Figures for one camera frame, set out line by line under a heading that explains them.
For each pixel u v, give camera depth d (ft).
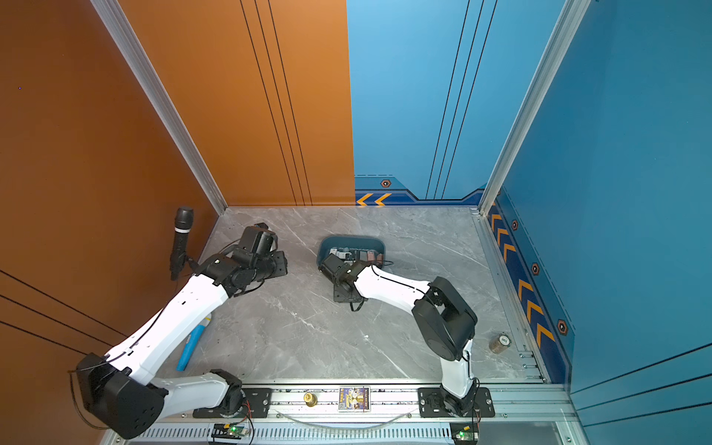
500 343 2.54
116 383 1.24
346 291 2.08
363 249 3.45
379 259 3.33
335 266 2.29
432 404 2.38
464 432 2.33
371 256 3.34
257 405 2.41
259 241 1.94
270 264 2.28
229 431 2.32
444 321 1.52
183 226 2.49
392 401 2.47
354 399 2.41
